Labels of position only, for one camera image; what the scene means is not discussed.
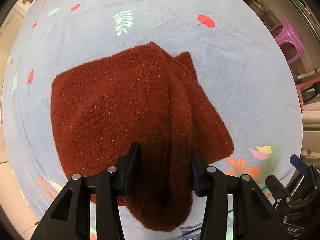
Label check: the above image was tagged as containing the dark red knit sweater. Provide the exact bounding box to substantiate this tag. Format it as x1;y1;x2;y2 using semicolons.
50;42;234;232

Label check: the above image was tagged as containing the blue patterned bed sheet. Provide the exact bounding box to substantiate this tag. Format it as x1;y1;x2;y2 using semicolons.
2;0;302;239

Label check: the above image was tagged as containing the purple plastic stool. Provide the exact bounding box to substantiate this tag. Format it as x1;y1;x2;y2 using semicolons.
270;21;305;65

